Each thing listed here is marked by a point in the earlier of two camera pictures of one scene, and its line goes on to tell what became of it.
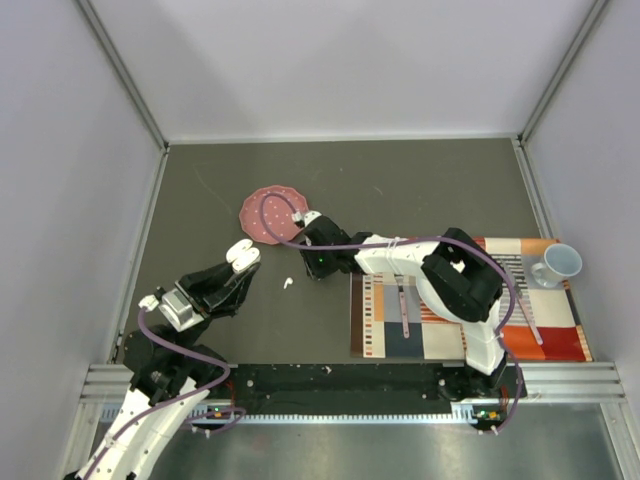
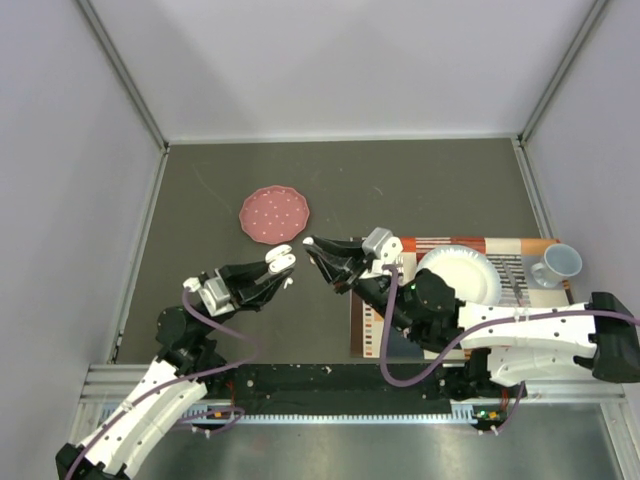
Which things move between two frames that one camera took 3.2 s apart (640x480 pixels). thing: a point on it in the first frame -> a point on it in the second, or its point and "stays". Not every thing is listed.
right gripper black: x=314 y=271 -> x=338 y=273
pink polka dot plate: x=278 y=214 stays
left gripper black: x=208 y=281 -> x=240 y=276
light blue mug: x=560 y=261 stays
